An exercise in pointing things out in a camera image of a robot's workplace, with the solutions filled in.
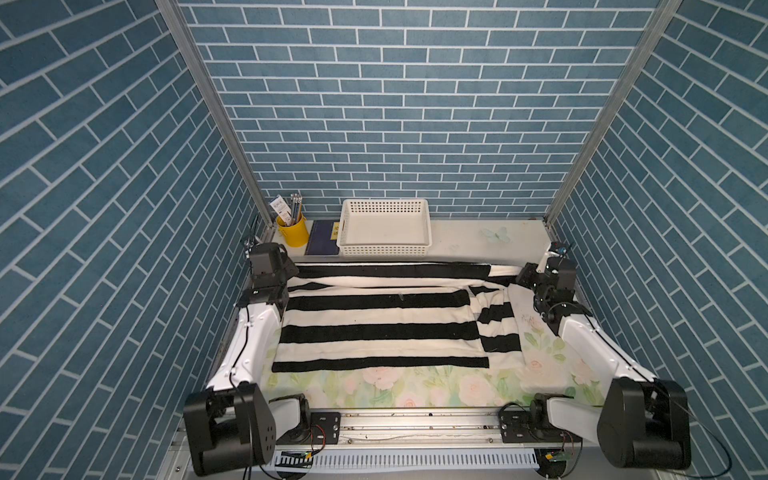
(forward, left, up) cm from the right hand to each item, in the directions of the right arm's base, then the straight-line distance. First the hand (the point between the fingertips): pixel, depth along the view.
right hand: (530, 263), depth 87 cm
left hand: (-7, +70, +5) cm, 71 cm away
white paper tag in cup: (+19, +82, -2) cm, 85 cm away
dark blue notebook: (+16, +71, -14) cm, 74 cm away
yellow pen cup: (+14, +78, -10) cm, 80 cm away
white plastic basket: (+25, +47, -14) cm, 55 cm away
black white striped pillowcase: (-12, +39, -16) cm, 44 cm away
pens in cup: (+19, +77, -2) cm, 80 cm away
